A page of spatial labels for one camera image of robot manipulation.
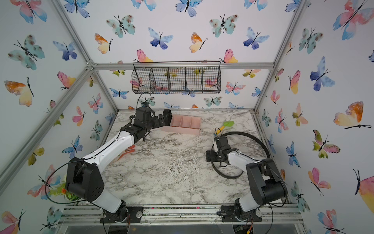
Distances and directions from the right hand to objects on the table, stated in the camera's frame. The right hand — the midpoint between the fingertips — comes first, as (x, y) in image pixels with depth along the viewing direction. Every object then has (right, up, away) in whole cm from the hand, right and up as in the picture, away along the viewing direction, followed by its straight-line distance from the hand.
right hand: (213, 154), depth 93 cm
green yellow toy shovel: (+13, +20, +17) cm, 29 cm away
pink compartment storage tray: (-20, +20, +21) cm, 35 cm away
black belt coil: (+21, +13, +12) cm, 27 cm away
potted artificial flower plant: (-71, -9, -29) cm, 77 cm away
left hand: (-34, +23, -7) cm, 41 cm away
